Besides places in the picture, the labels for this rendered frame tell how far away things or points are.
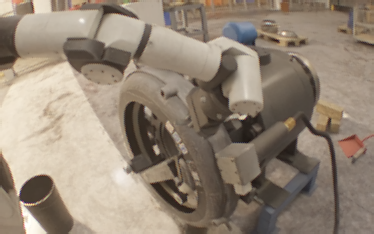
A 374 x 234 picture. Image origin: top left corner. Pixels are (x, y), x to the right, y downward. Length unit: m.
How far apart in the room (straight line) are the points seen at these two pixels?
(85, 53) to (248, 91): 0.28
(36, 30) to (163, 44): 0.23
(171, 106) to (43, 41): 0.55
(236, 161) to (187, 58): 0.40
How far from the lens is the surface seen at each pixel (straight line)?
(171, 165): 1.01
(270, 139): 0.88
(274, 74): 1.28
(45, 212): 1.65
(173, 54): 0.42
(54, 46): 0.44
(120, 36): 0.41
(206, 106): 0.57
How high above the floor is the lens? 1.29
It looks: 29 degrees down
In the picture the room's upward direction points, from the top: 8 degrees counter-clockwise
